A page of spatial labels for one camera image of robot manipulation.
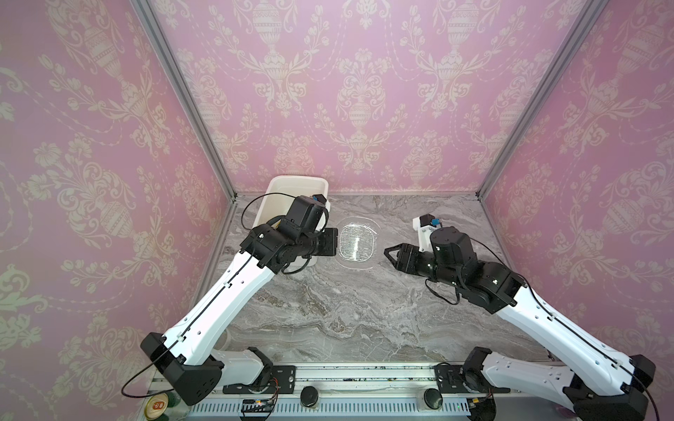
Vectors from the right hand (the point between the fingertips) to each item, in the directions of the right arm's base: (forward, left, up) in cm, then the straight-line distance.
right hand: (390, 253), depth 67 cm
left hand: (+4, +13, 0) cm, 14 cm away
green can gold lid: (-28, +58, -17) cm, 67 cm away
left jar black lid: (-28, +22, -19) cm, 40 cm away
